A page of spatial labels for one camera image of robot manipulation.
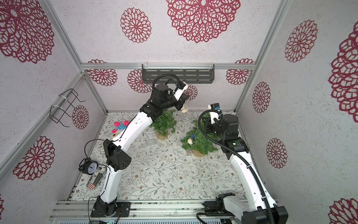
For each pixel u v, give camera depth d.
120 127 1.03
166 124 0.85
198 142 0.73
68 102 0.80
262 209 0.38
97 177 0.81
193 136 0.80
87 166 0.82
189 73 0.92
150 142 1.00
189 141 0.78
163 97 0.63
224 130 0.55
